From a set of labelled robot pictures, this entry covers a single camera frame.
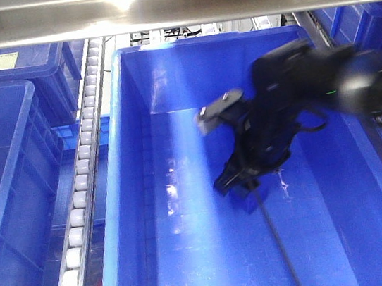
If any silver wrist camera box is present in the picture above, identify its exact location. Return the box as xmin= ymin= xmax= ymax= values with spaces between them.
xmin=190 ymin=87 xmax=250 ymax=137

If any large blue plastic bin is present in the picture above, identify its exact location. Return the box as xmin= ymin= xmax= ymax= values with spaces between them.
xmin=63 ymin=11 xmax=382 ymax=286

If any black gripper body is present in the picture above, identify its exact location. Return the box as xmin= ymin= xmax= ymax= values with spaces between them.
xmin=212 ymin=36 xmax=341 ymax=183

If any steel rack with rollers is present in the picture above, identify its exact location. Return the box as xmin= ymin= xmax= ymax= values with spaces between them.
xmin=0 ymin=0 xmax=382 ymax=286

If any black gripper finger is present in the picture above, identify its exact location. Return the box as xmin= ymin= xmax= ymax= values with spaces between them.
xmin=211 ymin=163 xmax=246 ymax=199
xmin=238 ymin=171 xmax=267 ymax=199

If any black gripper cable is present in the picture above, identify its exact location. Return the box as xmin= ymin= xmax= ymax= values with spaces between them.
xmin=247 ymin=173 xmax=307 ymax=286

